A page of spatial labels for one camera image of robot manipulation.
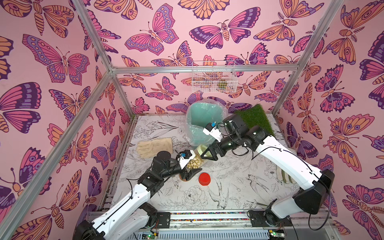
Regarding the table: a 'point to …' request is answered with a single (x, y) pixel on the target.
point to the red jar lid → (204, 179)
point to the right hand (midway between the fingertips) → (207, 150)
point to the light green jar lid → (201, 148)
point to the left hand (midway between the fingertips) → (197, 160)
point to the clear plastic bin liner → (217, 101)
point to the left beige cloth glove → (145, 149)
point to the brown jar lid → (183, 179)
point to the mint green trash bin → (199, 115)
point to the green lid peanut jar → (197, 162)
